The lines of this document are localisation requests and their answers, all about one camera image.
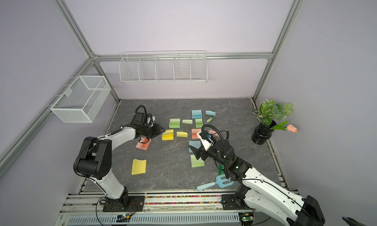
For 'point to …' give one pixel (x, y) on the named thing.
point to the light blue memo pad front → (196, 144)
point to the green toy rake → (221, 167)
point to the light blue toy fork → (219, 182)
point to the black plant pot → (261, 134)
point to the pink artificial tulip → (290, 128)
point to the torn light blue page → (210, 112)
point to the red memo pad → (143, 146)
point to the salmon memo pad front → (194, 131)
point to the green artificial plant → (269, 110)
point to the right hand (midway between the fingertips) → (196, 139)
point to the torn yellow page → (182, 134)
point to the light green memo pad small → (199, 123)
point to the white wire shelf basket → (164, 67)
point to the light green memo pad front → (174, 123)
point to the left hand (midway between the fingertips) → (163, 131)
